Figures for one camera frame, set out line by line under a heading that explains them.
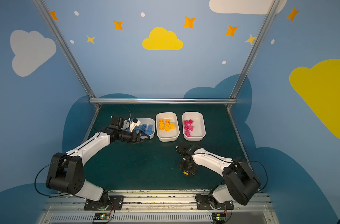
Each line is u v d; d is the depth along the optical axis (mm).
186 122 1089
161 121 1074
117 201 750
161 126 1052
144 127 1042
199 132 1050
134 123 803
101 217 711
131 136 757
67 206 743
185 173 830
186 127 1052
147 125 1074
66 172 436
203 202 753
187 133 1008
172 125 1072
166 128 1050
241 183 430
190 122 1081
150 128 1044
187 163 729
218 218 718
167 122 1074
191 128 1044
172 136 1013
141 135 752
